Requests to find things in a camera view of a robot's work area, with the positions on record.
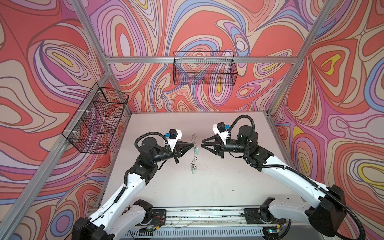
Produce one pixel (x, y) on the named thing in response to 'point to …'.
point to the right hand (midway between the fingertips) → (203, 146)
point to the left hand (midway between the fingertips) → (193, 145)
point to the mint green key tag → (196, 151)
